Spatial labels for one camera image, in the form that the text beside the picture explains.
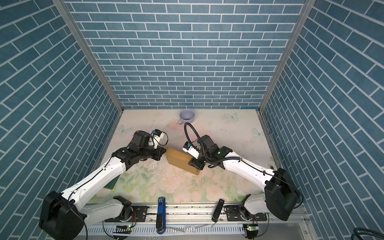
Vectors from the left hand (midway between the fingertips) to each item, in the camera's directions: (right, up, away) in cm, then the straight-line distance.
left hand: (166, 150), depth 81 cm
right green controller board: (+44, -38, -7) cm, 59 cm away
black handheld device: (+27, -28, -9) cm, 40 cm away
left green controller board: (-19, -37, -9) cm, 43 cm away
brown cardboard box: (+8, -4, -2) cm, 10 cm away
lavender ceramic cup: (+8, +21, +32) cm, 39 cm away
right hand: (+13, -4, 0) cm, 14 cm away
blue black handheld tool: (-1, -31, -10) cm, 32 cm away
